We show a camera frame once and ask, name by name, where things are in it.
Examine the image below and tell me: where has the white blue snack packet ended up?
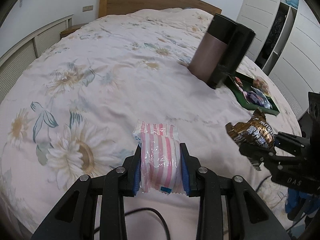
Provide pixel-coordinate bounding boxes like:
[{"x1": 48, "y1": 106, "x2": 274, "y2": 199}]
[{"x1": 242, "y1": 87, "x2": 272, "y2": 109}]

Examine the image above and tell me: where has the white wardrobe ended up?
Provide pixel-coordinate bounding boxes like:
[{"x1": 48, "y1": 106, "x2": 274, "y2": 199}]
[{"x1": 236, "y1": 0, "x2": 319, "y2": 119}]

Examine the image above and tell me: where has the wooden headboard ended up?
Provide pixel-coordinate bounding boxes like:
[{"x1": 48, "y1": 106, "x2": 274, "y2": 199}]
[{"x1": 98, "y1": 0, "x2": 222, "y2": 18}]

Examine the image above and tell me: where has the white radiator cover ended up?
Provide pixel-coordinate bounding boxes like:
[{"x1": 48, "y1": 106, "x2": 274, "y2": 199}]
[{"x1": 1, "y1": 15, "x2": 73, "y2": 100}]

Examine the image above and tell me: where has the pink striped snack packet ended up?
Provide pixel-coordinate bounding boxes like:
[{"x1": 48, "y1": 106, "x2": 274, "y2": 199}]
[{"x1": 133, "y1": 121, "x2": 185, "y2": 194}]

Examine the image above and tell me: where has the wall socket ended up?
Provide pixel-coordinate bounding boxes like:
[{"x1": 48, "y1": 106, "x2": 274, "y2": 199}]
[{"x1": 82, "y1": 5, "x2": 93, "y2": 12}]

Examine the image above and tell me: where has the clear bag of mixed snacks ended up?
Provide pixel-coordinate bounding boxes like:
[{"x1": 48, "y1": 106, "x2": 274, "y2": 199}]
[{"x1": 253, "y1": 76, "x2": 271, "y2": 98}]

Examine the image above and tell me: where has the green tray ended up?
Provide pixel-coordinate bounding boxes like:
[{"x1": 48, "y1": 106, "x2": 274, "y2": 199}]
[{"x1": 224, "y1": 72, "x2": 280, "y2": 116}]

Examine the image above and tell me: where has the wooden nightstand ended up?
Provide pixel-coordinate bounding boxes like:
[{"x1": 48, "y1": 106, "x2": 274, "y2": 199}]
[{"x1": 60, "y1": 23, "x2": 86, "y2": 38}]

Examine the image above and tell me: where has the blue handle grip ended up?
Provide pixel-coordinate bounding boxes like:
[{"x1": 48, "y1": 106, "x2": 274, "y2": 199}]
[{"x1": 285, "y1": 189, "x2": 319, "y2": 221}]

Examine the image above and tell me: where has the brown gold snack packet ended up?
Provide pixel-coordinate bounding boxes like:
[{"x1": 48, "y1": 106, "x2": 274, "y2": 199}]
[{"x1": 225, "y1": 108, "x2": 275, "y2": 152}]

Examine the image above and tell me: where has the floral bed quilt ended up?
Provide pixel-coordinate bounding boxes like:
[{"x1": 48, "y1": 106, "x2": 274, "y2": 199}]
[{"x1": 1, "y1": 9, "x2": 291, "y2": 239}]

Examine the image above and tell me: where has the black brown trash bin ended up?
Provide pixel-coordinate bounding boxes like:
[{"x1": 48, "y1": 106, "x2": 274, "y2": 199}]
[{"x1": 188, "y1": 14, "x2": 255, "y2": 89}]

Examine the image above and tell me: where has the black cable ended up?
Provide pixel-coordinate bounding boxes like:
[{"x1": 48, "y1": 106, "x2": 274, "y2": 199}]
[{"x1": 93, "y1": 206, "x2": 173, "y2": 240}]

